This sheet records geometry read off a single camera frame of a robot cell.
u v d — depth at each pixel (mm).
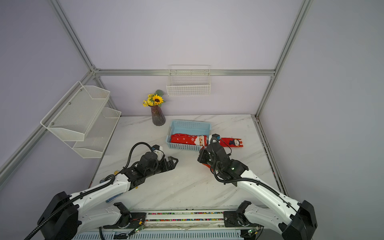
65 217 398
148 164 630
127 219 677
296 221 387
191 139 990
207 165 663
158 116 1088
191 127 1110
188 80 950
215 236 702
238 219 653
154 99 978
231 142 1045
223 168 553
